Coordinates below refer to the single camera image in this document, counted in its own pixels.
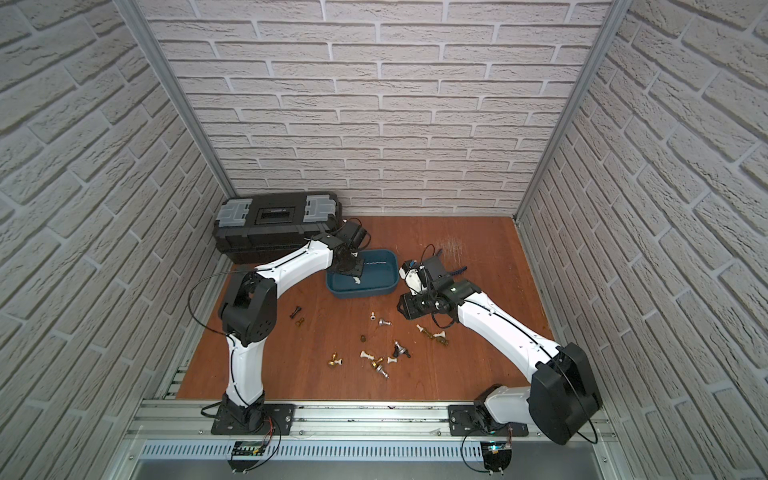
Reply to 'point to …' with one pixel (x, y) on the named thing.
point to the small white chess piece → (391, 360)
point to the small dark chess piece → (363, 338)
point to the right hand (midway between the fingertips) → (408, 305)
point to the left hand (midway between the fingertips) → (360, 264)
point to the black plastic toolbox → (254, 229)
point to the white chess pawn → (365, 355)
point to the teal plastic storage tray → (380, 274)
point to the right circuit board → (496, 455)
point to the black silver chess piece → (398, 350)
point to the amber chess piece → (298, 323)
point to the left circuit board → (245, 448)
